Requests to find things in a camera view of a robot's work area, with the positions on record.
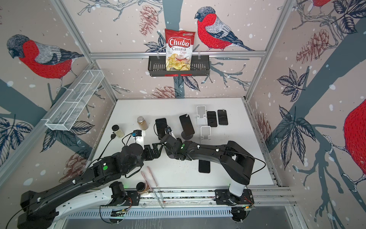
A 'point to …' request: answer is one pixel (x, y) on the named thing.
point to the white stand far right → (201, 110)
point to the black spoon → (112, 136)
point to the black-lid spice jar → (119, 133)
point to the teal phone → (222, 117)
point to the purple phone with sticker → (204, 166)
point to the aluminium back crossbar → (144, 55)
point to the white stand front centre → (205, 131)
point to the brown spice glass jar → (142, 123)
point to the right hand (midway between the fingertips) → (167, 147)
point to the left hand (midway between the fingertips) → (157, 146)
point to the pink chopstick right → (156, 183)
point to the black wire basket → (157, 67)
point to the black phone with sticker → (187, 124)
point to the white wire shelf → (70, 107)
